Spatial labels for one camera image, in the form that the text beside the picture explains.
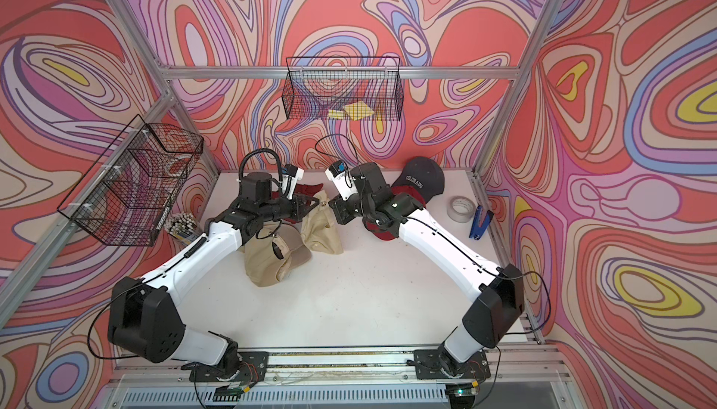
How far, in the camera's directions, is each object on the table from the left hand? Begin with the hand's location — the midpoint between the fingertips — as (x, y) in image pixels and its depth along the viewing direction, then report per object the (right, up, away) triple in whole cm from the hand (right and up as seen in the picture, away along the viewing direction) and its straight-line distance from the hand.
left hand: (320, 202), depth 80 cm
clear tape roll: (+51, -3, +28) cm, 58 cm away
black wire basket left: (-51, +1, -7) cm, 52 cm away
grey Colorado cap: (+37, +10, +27) cm, 47 cm away
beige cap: (-17, -17, +11) cm, 26 cm away
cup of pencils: (-41, -7, +1) cm, 41 cm away
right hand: (+4, -2, -5) cm, 7 cm away
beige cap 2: (-1, -8, +4) cm, 9 cm away
